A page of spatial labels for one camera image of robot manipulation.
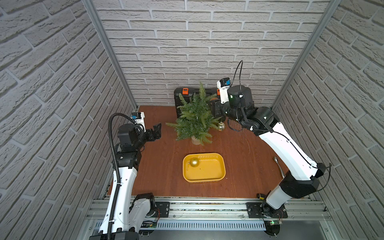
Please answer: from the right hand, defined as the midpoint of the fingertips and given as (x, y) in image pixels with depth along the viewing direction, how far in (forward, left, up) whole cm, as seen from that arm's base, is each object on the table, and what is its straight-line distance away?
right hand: (215, 101), depth 64 cm
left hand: (0, +29, -12) cm, 32 cm away
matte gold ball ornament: (-11, +11, -39) cm, 41 cm away
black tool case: (+25, +14, -14) cm, 32 cm away
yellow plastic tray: (-14, 0, -42) cm, 44 cm away
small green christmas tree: (+5, +8, -19) cm, 21 cm away
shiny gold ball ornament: (+2, -6, -22) cm, 23 cm away
